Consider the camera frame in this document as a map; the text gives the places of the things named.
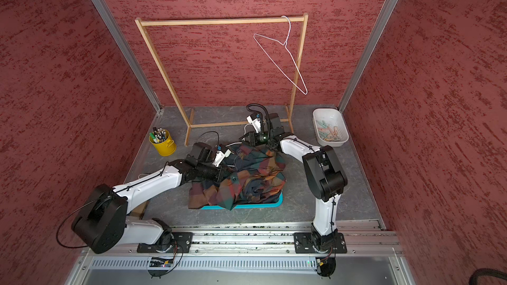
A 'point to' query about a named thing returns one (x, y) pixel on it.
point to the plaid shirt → (256, 175)
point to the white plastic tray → (331, 117)
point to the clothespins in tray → (327, 133)
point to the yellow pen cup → (167, 148)
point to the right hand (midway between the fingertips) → (242, 142)
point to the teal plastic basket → (257, 206)
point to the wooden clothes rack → (187, 117)
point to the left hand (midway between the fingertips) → (231, 179)
